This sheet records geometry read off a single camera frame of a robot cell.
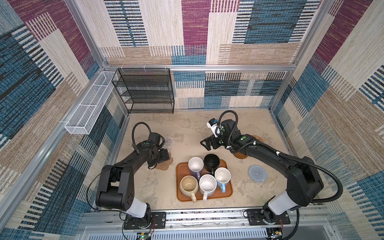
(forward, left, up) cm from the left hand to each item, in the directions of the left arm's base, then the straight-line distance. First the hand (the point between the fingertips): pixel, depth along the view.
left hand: (162, 156), depth 91 cm
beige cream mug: (-16, -16, -3) cm, 23 cm away
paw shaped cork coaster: (-5, -1, -2) cm, 5 cm away
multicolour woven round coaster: (+12, -3, -4) cm, 13 cm away
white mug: (-16, -26, -3) cm, 31 cm away
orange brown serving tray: (-7, -12, -3) cm, 14 cm away
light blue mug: (-12, -35, -1) cm, 37 cm away
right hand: (+3, -27, +12) cm, 29 cm away
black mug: (-5, -29, +3) cm, 29 cm away
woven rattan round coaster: (+14, -63, -3) cm, 64 cm away
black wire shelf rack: (+47, +16, +13) cm, 51 cm away
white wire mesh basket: (+20, +49, +13) cm, 54 cm away
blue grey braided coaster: (-10, -55, -3) cm, 56 cm away
